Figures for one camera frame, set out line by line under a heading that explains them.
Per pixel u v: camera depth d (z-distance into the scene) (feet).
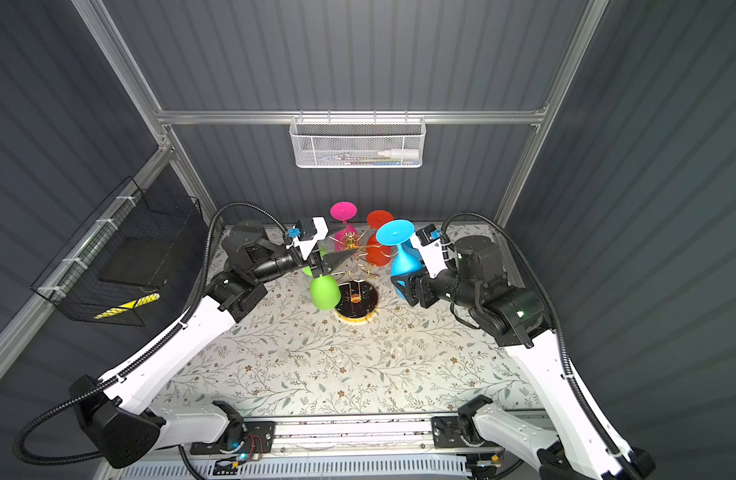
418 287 1.72
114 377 1.31
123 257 2.45
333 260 2.03
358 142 4.06
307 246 1.73
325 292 2.52
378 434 2.47
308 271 1.97
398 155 3.00
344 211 2.71
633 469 1.15
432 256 1.71
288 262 1.81
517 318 1.32
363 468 2.53
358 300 3.16
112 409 1.25
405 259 1.92
